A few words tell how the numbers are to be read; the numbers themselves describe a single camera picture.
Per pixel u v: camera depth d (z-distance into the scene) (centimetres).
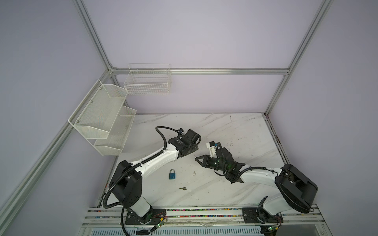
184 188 83
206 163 73
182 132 76
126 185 43
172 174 88
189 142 64
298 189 44
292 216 75
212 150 78
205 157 73
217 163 71
